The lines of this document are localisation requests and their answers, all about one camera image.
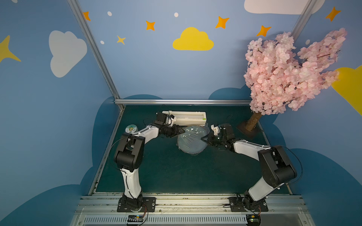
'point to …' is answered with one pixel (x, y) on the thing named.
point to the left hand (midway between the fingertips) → (183, 131)
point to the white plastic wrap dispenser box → (188, 118)
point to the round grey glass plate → (190, 141)
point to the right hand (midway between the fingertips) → (202, 137)
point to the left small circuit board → (135, 218)
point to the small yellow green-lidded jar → (131, 128)
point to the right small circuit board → (253, 220)
